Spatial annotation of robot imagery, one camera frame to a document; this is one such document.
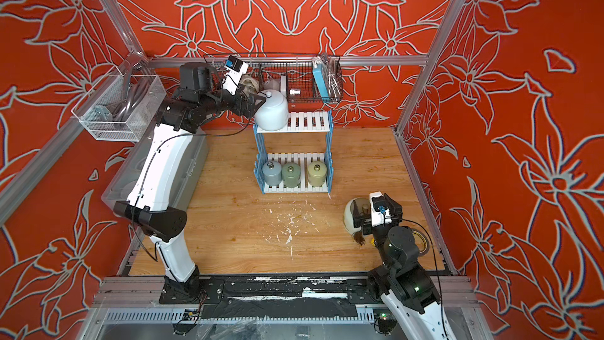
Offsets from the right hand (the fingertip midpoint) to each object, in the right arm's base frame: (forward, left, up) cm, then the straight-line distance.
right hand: (366, 197), depth 70 cm
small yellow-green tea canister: (+17, +15, -12) cm, 25 cm away
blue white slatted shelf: (+28, +22, +4) cm, 36 cm away
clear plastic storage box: (+6, +84, -6) cm, 85 cm away
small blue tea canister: (+18, +32, -13) cm, 39 cm away
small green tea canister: (+17, +25, -12) cm, 32 cm away
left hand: (+24, +35, +22) cm, 48 cm away
